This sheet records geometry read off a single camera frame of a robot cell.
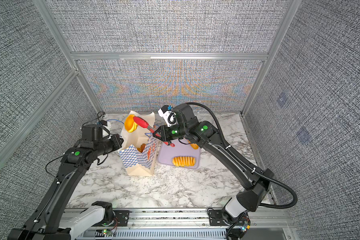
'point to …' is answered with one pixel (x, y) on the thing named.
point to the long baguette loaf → (195, 146)
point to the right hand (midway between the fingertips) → (155, 132)
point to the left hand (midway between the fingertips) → (124, 139)
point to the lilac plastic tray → (183, 148)
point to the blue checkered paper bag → (138, 164)
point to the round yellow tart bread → (130, 125)
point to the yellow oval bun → (142, 147)
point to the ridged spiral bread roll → (184, 161)
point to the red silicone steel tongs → (142, 122)
